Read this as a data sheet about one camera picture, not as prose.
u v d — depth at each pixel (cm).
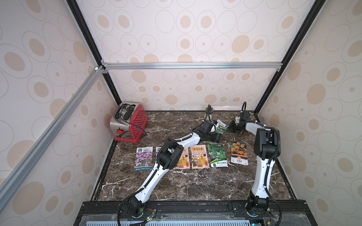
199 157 94
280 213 70
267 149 61
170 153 65
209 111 109
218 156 93
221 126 109
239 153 95
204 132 85
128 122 90
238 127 94
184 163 90
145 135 107
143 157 92
